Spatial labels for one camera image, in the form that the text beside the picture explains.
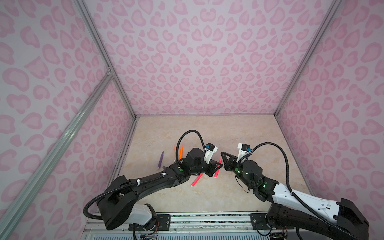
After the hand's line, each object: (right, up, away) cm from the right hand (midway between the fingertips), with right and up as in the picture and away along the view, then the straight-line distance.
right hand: (220, 154), depth 74 cm
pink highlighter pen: (-1, -10, +1) cm, 10 cm away
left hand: (+1, -5, +1) cm, 5 cm away
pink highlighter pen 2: (-12, -18, +14) cm, 25 cm away
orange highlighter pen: (-26, -4, +26) cm, 37 cm away
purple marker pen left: (-35, -8, +22) cm, 42 cm away
